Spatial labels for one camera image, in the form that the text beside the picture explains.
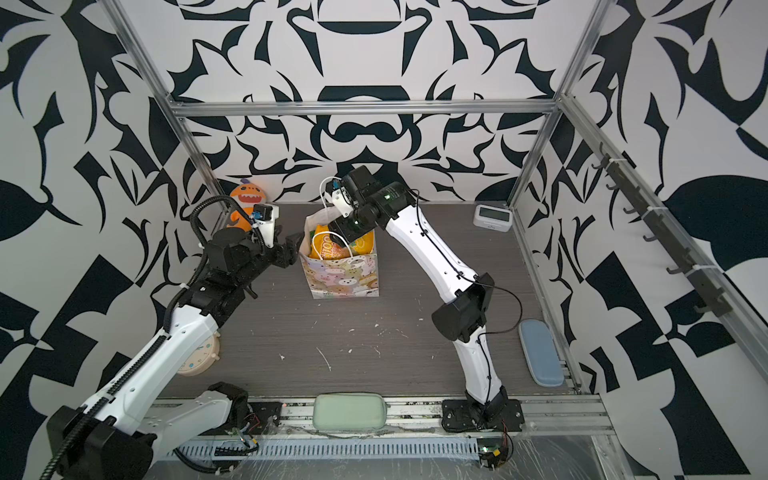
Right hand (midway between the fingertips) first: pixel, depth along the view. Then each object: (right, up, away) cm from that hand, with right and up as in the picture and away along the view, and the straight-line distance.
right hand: (340, 227), depth 77 cm
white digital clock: (+51, +5, +36) cm, 63 cm away
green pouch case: (+3, -46, -2) cm, 46 cm away
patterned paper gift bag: (-1, -11, +1) cm, 11 cm away
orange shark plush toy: (-39, +12, +33) cm, 52 cm away
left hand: (-12, +1, -4) cm, 12 cm away
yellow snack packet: (-5, -5, +2) cm, 7 cm away
